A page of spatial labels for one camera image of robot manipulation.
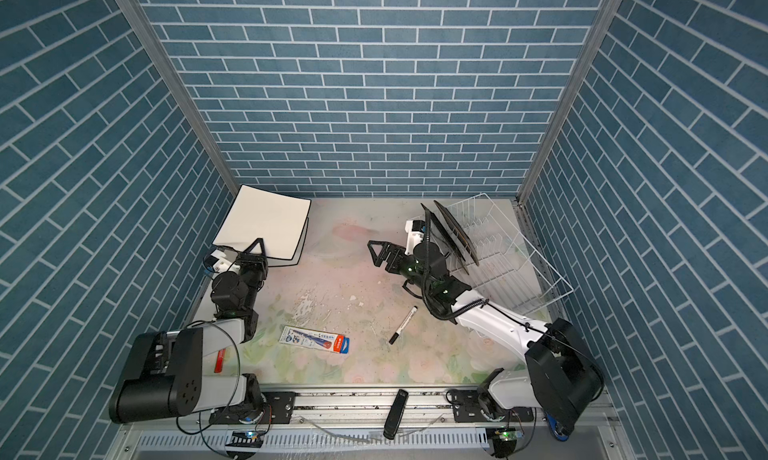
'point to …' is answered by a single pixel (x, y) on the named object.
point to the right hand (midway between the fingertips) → (375, 244)
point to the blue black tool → (556, 429)
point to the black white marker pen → (402, 325)
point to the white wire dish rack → (513, 276)
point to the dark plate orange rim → (458, 231)
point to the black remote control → (396, 414)
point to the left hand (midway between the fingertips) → (265, 237)
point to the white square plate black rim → (273, 262)
